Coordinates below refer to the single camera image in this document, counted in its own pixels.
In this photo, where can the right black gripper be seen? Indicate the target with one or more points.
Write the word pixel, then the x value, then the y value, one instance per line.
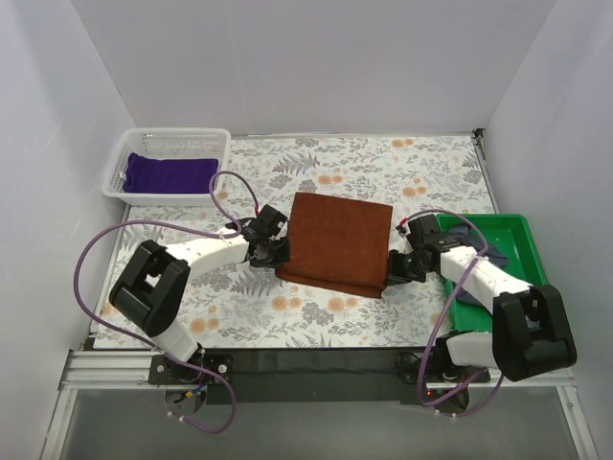
pixel 397 266

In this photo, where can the purple towel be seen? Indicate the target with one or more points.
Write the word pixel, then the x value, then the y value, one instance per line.
pixel 168 177

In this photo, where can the white plastic basket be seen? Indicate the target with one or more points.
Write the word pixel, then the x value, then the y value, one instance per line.
pixel 166 143

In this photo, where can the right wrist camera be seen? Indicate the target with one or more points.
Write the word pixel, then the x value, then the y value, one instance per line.
pixel 403 228

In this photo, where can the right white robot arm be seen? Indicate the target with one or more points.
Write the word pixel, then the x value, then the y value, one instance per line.
pixel 530 333

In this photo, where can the grey blue towel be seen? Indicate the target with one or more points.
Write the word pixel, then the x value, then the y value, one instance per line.
pixel 466 236

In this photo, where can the green plastic bin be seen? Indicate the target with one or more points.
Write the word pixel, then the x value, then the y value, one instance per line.
pixel 522 239

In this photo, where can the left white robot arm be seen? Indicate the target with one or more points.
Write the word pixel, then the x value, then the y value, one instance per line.
pixel 150 289

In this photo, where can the brown towel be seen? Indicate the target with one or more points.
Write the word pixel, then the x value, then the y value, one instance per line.
pixel 338 244

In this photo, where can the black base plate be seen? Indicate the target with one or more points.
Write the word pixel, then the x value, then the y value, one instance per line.
pixel 306 375

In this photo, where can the floral table mat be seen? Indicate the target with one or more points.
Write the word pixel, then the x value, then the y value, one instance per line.
pixel 240 306

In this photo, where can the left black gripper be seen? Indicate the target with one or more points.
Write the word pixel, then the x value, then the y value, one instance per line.
pixel 277 249

